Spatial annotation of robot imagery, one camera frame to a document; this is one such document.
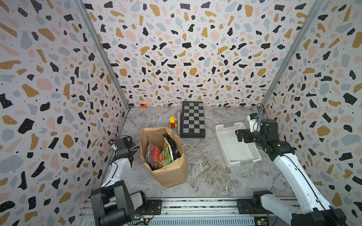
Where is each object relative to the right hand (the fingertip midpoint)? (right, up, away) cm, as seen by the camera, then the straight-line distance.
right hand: (243, 129), depth 78 cm
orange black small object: (-71, +18, +46) cm, 86 cm away
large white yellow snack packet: (-44, -15, -3) cm, 47 cm away
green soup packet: (-40, -12, -9) cm, 43 cm away
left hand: (-67, -13, +10) cm, 69 cm away
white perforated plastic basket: (+1, -16, +18) cm, 24 cm away
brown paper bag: (-36, -18, -14) cm, 43 cm away
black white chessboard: (-28, +5, +32) cm, 42 cm away
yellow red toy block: (-43, +5, +29) cm, 52 cm away
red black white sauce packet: (-38, -9, -9) cm, 40 cm away
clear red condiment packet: (-48, -12, -6) cm, 50 cm away
